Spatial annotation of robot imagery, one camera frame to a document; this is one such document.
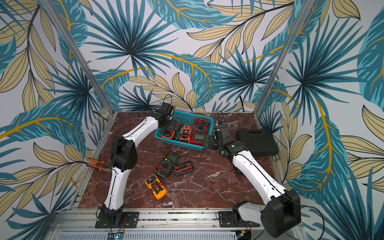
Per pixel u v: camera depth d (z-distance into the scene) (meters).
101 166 0.90
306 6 0.68
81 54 0.86
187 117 1.07
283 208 0.39
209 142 0.73
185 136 1.01
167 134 0.96
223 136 0.60
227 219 0.74
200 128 0.98
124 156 0.57
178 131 0.97
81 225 0.72
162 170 0.86
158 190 0.80
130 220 0.73
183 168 0.87
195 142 0.95
